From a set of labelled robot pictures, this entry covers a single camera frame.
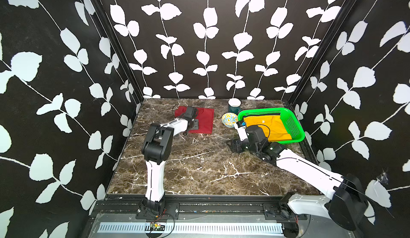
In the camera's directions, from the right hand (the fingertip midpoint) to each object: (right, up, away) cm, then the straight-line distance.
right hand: (230, 138), depth 81 cm
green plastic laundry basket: (+43, +5, +20) cm, 48 cm away
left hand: (-21, +7, +24) cm, 33 cm away
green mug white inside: (+6, +19, +24) cm, 31 cm away
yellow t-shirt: (+31, +4, +23) cm, 39 cm away
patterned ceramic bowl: (+3, +9, +27) cm, 29 cm away
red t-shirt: (-14, +11, +31) cm, 35 cm away
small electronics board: (-35, -38, -10) cm, 53 cm away
